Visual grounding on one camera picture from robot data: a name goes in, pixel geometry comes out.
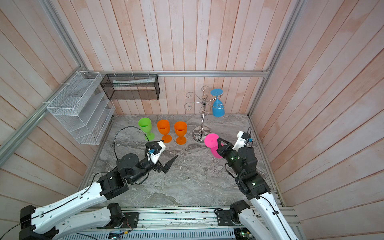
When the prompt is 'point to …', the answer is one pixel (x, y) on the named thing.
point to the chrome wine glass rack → (202, 133)
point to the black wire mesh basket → (131, 86)
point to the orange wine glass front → (163, 127)
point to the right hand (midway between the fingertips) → (216, 138)
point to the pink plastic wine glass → (211, 141)
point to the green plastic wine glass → (145, 124)
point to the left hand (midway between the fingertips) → (169, 150)
